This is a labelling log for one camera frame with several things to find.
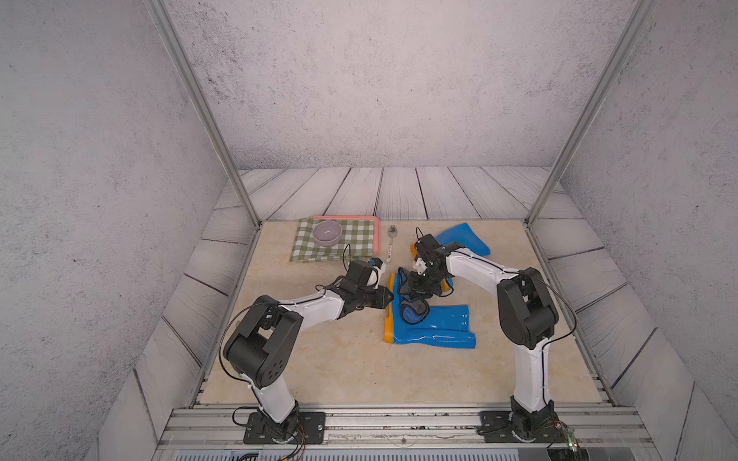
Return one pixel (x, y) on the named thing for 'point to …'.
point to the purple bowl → (327, 233)
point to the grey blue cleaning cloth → (413, 309)
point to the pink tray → (377, 227)
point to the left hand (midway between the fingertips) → (394, 298)
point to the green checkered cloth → (357, 242)
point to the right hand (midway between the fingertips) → (411, 296)
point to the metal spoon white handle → (392, 232)
